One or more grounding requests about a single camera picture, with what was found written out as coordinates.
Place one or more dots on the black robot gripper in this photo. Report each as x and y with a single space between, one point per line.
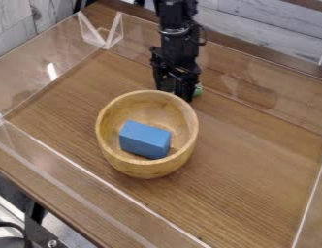
173 61

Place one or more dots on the green capped white marker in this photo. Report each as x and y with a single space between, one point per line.
197 90

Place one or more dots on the brown wooden bowl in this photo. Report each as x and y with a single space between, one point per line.
161 110

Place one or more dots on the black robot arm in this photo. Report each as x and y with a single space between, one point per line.
175 15

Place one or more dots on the blue rectangular block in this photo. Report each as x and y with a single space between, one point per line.
145 140

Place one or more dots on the clear acrylic corner bracket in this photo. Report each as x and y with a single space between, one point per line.
98 36

